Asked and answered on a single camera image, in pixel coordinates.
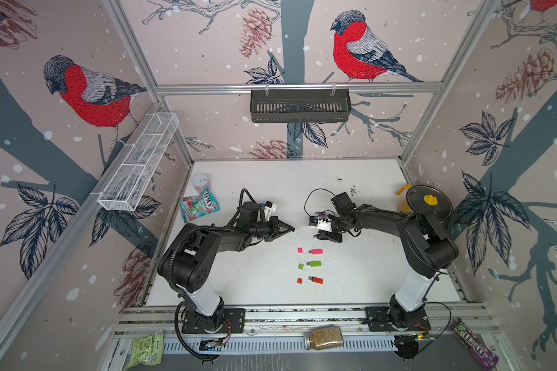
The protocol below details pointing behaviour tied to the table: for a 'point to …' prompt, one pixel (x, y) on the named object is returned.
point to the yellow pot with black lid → (425, 199)
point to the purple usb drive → (323, 214)
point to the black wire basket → (300, 107)
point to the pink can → (200, 182)
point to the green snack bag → (147, 350)
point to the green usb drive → (314, 263)
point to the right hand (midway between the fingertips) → (323, 228)
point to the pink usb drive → (316, 251)
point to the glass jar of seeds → (324, 338)
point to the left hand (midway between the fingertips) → (295, 226)
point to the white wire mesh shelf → (124, 191)
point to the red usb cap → (299, 280)
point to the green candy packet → (193, 206)
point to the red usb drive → (316, 280)
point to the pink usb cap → (300, 250)
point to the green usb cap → (301, 266)
